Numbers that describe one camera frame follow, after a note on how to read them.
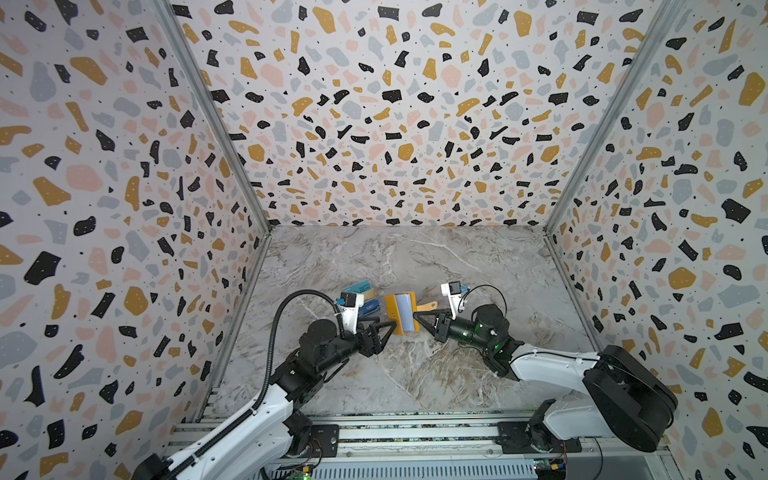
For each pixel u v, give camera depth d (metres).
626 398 0.44
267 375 0.52
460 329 0.71
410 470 0.78
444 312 0.73
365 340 0.65
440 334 0.70
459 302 0.70
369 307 0.95
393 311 0.73
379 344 0.66
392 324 0.71
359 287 0.98
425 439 0.76
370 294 0.97
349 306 0.67
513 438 0.74
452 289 0.73
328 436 0.75
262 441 0.57
